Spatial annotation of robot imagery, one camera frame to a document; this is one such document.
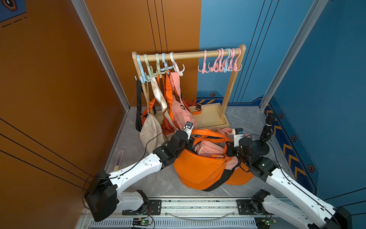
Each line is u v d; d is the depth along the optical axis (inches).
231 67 28.5
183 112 32.7
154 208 28.7
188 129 25.8
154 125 34.0
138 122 35.1
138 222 28.1
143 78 27.0
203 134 27.8
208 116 43.9
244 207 28.5
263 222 27.8
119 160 35.1
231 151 26.9
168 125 37.2
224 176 31.0
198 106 44.1
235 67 28.5
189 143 27.0
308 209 16.3
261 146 36.7
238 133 25.9
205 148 35.2
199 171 28.6
